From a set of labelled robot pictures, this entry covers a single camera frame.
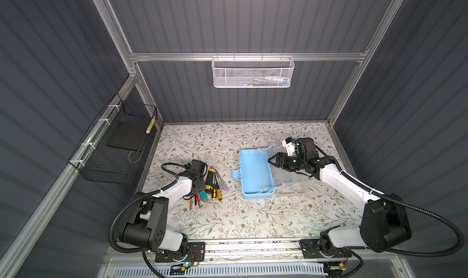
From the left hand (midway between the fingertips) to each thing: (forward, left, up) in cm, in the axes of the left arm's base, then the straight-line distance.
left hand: (196, 187), depth 92 cm
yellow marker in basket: (+18, +18, +28) cm, 37 cm away
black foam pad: (+12, +25, +28) cm, 39 cm away
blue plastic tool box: (+3, -30, +5) cm, 31 cm away
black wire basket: (+4, +30, +27) cm, 41 cm away
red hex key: (-5, -1, -1) cm, 6 cm away
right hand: (+3, -38, +15) cm, 41 cm away
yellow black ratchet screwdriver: (+3, -7, 0) cm, 7 cm away
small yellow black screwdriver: (-5, -9, +1) cm, 10 cm away
